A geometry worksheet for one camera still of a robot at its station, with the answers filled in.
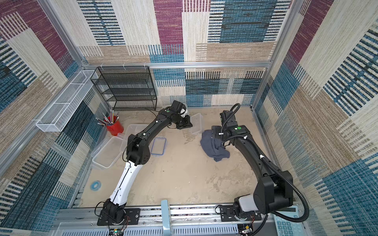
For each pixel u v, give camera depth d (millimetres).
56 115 714
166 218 714
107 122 999
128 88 1097
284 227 687
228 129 623
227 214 730
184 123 912
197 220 729
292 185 375
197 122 965
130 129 969
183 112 893
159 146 970
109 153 959
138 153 647
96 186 831
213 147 912
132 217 732
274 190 411
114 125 985
